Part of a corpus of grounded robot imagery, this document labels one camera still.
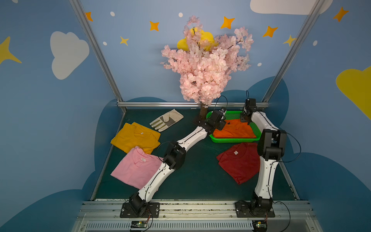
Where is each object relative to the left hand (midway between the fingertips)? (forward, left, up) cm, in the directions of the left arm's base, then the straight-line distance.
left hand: (220, 117), depth 100 cm
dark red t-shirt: (-28, -13, -12) cm, 33 cm away
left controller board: (-62, +47, -14) cm, 79 cm away
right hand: (+4, -22, -3) cm, 22 cm away
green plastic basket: (0, -8, +2) cm, 8 cm away
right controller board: (-61, -16, -15) cm, 65 cm away
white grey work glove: (+3, +45, -12) cm, 47 cm away
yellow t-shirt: (-10, +66, -12) cm, 68 cm away
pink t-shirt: (-34, +54, -12) cm, 65 cm away
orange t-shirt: (-2, -13, -11) cm, 17 cm away
